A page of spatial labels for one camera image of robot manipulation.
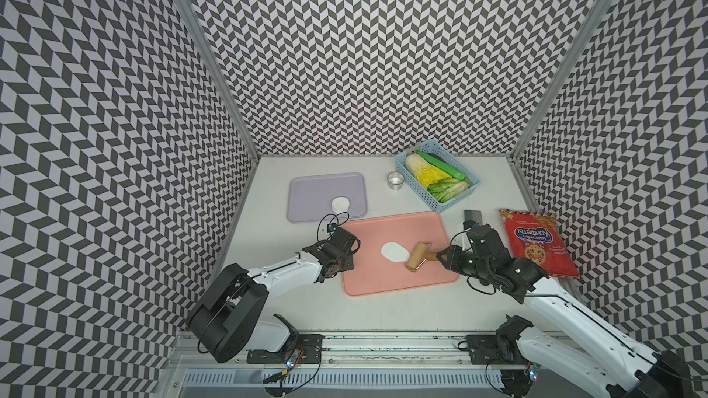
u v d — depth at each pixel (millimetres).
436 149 1150
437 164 1099
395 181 1110
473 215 1011
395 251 916
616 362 415
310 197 1040
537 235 911
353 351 753
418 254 881
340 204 1006
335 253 691
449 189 988
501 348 666
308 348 724
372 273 859
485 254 598
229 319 424
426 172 1028
